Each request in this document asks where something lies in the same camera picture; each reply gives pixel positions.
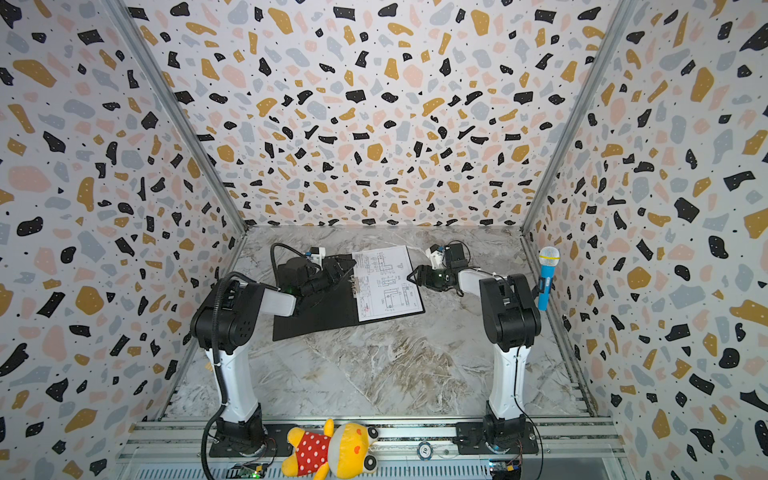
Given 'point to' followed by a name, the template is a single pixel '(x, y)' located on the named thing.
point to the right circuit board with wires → (504, 469)
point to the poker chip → (425, 451)
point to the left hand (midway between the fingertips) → (352, 264)
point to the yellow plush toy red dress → (343, 451)
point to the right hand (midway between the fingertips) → (411, 272)
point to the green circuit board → (250, 470)
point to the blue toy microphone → (548, 257)
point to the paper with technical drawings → (385, 289)
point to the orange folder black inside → (331, 307)
